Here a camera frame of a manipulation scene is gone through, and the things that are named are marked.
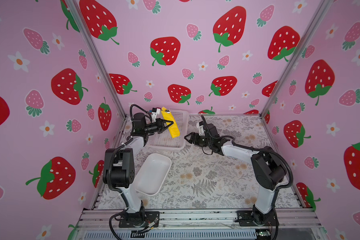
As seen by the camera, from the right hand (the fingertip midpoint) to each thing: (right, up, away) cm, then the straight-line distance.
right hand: (186, 138), depth 89 cm
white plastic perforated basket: (-16, -3, +15) cm, 22 cm away
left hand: (-7, +9, -5) cm, 13 cm away
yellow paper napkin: (-7, +5, -5) cm, 10 cm away
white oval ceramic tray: (-21, -22, 0) cm, 31 cm away
